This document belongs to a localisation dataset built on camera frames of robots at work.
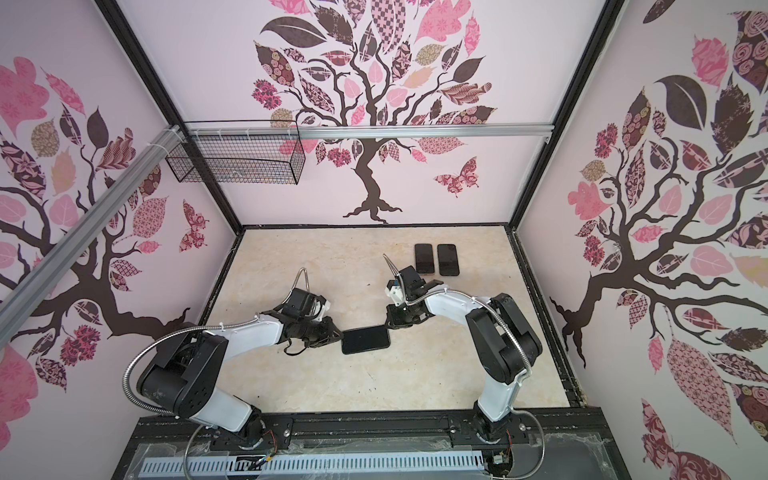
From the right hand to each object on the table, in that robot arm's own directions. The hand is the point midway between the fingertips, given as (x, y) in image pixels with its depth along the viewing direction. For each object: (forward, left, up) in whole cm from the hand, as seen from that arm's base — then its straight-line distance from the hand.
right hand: (388, 320), depth 91 cm
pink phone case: (+30, -14, -6) cm, 34 cm away
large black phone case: (+26, -23, -4) cm, 35 cm away
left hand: (-5, +14, -2) cm, 15 cm away
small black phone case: (-5, +7, -3) cm, 9 cm away
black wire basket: (+45, +45, +32) cm, 71 cm away
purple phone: (+30, -14, -6) cm, 34 cm away
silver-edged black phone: (-5, +7, -3) cm, 9 cm away
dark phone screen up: (+27, -22, -3) cm, 35 cm away
